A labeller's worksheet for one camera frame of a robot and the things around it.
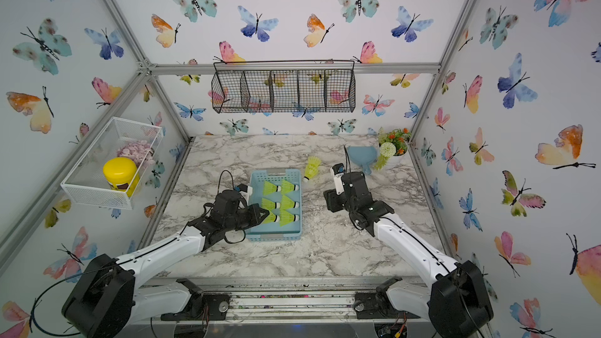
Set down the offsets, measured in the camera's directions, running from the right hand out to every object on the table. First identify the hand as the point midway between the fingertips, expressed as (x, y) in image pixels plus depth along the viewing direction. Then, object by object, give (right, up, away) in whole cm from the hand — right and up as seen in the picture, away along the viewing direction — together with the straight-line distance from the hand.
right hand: (334, 188), depth 82 cm
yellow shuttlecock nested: (-22, -11, +4) cm, 25 cm away
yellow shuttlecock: (-25, -2, +16) cm, 30 cm away
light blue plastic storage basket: (-23, -17, +7) cm, 29 cm away
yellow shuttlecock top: (-7, +6, +22) cm, 24 cm away
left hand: (-22, -8, +2) cm, 23 cm away
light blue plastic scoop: (+18, +12, +34) cm, 41 cm away
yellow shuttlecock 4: (-17, -12, +8) cm, 23 cm away
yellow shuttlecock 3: (-17, -7, +11) cm, 22 cm away
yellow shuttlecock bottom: (-18, -1, +16) cm, 24 cm away
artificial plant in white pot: (+26, +16, +15) cm, 34 cm away
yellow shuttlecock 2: (-24, -8, +10) cm, 28 cm away
